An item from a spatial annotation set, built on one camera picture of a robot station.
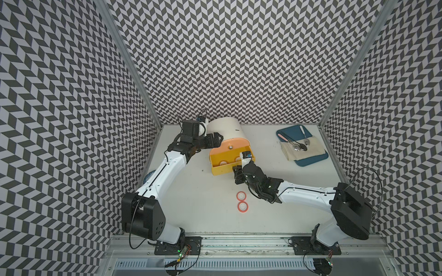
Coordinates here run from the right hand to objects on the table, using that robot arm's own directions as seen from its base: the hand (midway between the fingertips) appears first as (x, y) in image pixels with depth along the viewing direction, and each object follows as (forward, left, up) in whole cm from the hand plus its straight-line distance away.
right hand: (235, 169), depth 83 cm
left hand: (+11, +9, +10) cm, 17 cm away
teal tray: (+36, -43, -13) cm, 57 cm away
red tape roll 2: (-14, -4, -13) cm, 19 cm away
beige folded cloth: (+21, -50, -12) cm, 55 cm away
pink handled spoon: (+22, -38, -12) cm, 46 cm away
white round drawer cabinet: (+19, +3, +9) cm, 22 cm away
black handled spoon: (+22, -43, -12) cm, 50 cm away
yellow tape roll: (+5, +6, -1) cm, 8 cm away
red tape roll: (-8, -3, -13) cm, 16 cm away
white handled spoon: (+26, -46, -11) cm, 54 cm away
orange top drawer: (+9, +3, +8) cm, 12 cm away
